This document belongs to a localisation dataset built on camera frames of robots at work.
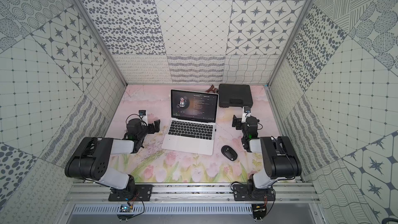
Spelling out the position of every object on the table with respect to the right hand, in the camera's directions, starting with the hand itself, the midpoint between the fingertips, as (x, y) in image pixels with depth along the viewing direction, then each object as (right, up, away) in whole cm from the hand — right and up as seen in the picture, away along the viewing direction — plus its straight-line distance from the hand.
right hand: (242, 117), depth 95 cm
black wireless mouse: (-10, -19, -9) cm, 23 cm away
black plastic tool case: (-2, +14, +12) cm, 19 cm away
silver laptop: (-32, -7, +1) cm, 32 cm away
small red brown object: (-18, +19, +20) cm, 33 cm away
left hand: (-57, -1, -1) cm, 57 cm away
